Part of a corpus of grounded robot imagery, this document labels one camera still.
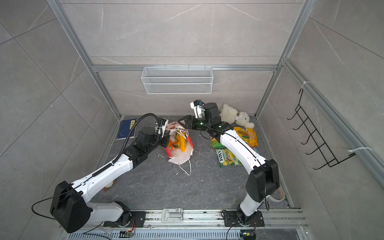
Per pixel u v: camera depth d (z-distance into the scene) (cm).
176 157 92
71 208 39
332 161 57
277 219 76
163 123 66
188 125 68
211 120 60
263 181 45
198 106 70
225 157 93
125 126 113
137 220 73
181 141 90
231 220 73
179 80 101
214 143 101
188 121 67
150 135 59
